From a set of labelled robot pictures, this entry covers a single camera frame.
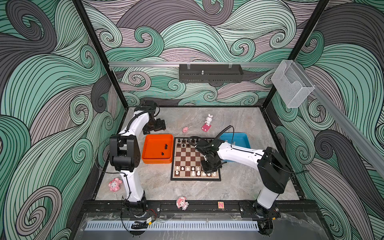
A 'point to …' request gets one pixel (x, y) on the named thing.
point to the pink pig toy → (185, 129)
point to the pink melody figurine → (181, 202)
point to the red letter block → (221, 205)
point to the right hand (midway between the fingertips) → (207, 172)
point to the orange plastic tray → (158, 149)
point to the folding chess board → (186, 163)
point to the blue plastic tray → (240, 139)
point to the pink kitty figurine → (115, 184)
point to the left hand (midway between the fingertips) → (157, 128)
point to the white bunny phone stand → (207, 126)
